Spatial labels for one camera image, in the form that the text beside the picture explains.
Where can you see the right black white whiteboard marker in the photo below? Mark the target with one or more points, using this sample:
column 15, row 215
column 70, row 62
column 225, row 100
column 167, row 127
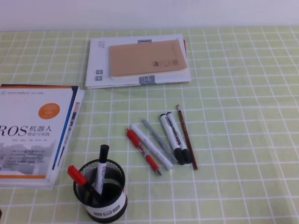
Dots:
column 179, row 138

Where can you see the left black white whiteboard marker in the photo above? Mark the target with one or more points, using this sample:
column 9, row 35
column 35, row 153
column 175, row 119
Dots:
column 169, row 129

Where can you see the grey translucent pen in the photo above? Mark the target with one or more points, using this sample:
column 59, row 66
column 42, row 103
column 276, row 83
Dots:
column 160, row 142

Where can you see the brown kraft notebook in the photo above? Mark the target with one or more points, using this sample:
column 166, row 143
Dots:
column 132, row 60

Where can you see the red capped black pen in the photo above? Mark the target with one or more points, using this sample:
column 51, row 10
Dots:
column 82, row 181

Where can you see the dark red pencil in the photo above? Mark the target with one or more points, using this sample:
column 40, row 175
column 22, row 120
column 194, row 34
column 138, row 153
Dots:
column 187, row 138

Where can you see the red edged book at bottom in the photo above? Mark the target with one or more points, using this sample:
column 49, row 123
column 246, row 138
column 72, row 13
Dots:
column 185, row 46

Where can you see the white booklet with QR codes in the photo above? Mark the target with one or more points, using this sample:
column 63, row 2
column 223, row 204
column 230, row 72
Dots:
column 97, row 75

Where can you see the white paint marker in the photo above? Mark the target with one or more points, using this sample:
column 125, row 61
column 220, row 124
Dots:
column 145, row 140

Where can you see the white ROS robot book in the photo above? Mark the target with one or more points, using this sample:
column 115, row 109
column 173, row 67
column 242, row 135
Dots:
column 28, row 130

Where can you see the red gel pen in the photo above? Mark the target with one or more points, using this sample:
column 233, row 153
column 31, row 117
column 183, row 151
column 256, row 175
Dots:
column 135, row 141

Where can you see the black capped white marker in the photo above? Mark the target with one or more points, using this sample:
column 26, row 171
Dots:
column 101, row 168

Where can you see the black white whiteboard marker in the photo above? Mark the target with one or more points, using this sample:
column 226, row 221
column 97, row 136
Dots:
column 169, row 129
column 179, row 138

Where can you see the black mesh pen holder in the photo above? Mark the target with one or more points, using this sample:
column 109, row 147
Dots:
column 114, row 198

